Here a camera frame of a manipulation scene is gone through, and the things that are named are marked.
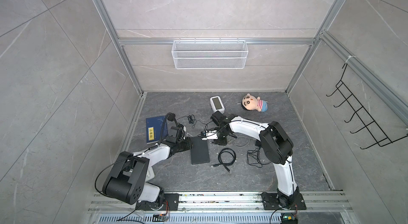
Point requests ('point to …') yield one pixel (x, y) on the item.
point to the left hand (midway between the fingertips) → (192, 140)
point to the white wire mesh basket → (210, 54)
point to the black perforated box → (200, 152)
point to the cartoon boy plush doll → (250, 102)
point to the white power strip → (150, 174)
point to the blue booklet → (154, 128)
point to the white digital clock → (217, 104)
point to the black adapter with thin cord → (192, 120)
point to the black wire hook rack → (370, 127)
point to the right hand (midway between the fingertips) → (216, 138)
